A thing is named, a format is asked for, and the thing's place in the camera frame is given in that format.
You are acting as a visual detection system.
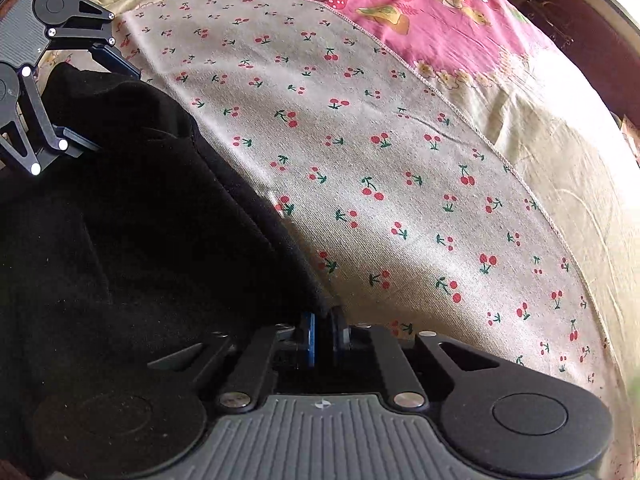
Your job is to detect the black pants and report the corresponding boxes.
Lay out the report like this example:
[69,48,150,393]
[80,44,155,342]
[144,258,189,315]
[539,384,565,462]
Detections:
[1,63,321,470]

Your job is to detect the cherry print bed sheet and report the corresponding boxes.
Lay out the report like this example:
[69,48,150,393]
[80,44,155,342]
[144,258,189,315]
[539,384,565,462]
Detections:
[37,0,632,480]

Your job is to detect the pink floral quilt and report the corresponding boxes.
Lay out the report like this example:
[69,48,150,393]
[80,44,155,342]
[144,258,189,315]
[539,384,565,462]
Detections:
[271,0,547,86]

